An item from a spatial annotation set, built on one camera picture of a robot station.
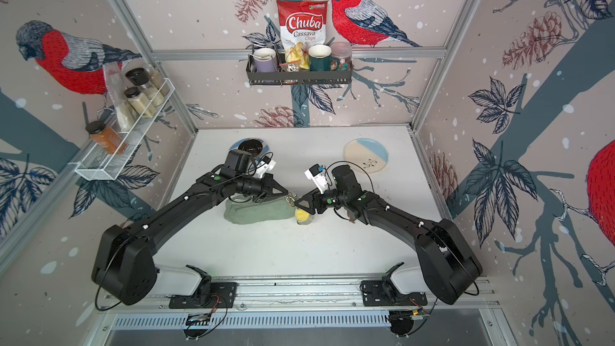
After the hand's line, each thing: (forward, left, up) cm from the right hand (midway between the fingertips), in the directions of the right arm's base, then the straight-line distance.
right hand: (300, 199), depth 79 cm
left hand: (+1, +3, +6) cm, 7 cm away
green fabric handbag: (-4, +19, -1) cm, 19 cm away
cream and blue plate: (+33, -28, -14) cm, 46 cm away
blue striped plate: (+33, +20, -12) cm, 41 cm away
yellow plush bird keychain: (-4, -1, -4) cm, 6 cm away
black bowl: (+31, +26, -9) cm, 41 cm away
